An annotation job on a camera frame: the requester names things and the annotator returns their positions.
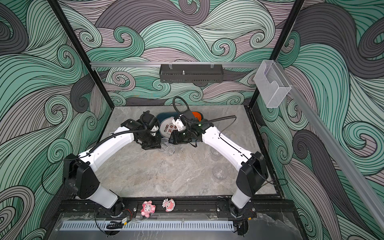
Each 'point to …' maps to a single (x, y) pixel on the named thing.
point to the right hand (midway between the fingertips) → (172, 141)
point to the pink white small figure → (169, 204)
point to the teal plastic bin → (160, 116)
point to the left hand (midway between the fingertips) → (162, 146)
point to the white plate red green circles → (167, 127)
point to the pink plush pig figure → (147, 208)
